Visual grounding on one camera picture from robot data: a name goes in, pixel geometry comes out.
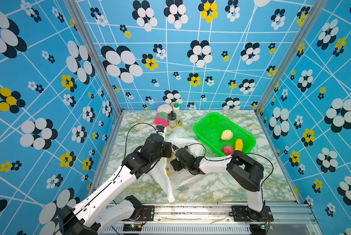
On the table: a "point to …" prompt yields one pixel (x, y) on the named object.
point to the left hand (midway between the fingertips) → (172, 142)
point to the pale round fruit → (226, 135)
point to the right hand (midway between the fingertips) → (176, 159)
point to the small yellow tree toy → (179, 122)
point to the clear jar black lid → (172, 119)
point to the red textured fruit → (227, 150)
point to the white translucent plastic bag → (171, 179)
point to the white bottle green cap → (176, 108)
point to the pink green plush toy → (162, 117)
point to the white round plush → (164, 107)
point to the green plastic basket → (208, 131)
